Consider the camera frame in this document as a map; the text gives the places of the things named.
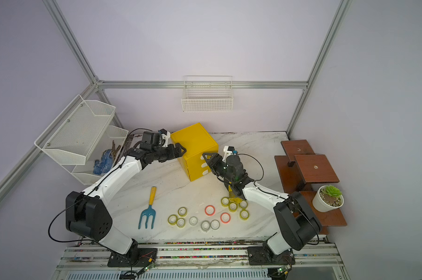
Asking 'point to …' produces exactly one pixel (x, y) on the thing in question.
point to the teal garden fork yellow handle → (150, 211)
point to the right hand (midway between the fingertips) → (204, 159)
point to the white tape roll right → (215, 224)
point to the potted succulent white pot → (328, 198)
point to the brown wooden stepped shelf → (301, 170)
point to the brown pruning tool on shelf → (114, 151)
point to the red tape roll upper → (210, 210)
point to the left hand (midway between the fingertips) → (179, 153)
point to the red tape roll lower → (225, 217)
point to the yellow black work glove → (232, 196)
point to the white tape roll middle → (205, 225)
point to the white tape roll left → (193, 220)
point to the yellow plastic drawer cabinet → (196, 140)
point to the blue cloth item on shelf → (100, 167)
